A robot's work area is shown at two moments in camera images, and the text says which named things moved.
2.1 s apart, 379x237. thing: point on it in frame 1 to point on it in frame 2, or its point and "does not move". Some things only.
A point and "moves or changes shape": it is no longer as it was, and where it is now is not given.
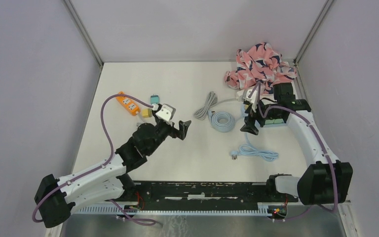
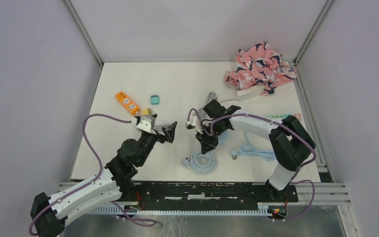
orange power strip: [130, 105] does not move
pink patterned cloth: [260, 63] does not move
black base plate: [204, 193] does not move
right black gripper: [249, 126] to [208, 143]
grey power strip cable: [139, 117] moves or changes shape
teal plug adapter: [154, 99] does not move
